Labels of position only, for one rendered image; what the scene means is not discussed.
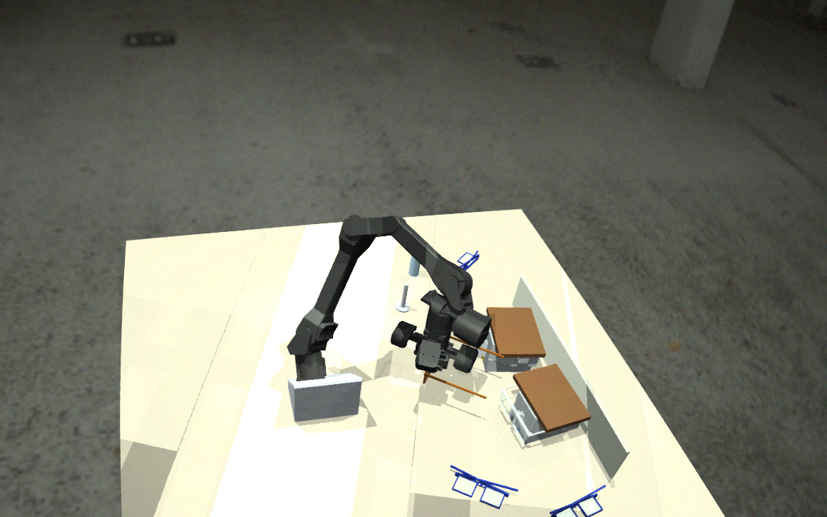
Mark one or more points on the white rectangular panel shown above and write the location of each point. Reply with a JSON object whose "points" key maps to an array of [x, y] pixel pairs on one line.
{"points": [[603, 435]]}

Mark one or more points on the light blue cylinder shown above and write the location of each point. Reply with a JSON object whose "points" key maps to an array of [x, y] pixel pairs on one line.
{"points": [[414, 267]]}

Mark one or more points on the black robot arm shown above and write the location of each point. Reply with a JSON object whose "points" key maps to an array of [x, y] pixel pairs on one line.
{"points": [[454, 309]]}

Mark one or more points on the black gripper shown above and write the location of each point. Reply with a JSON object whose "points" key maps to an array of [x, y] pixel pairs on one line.
{"points": [[464, 358]]}

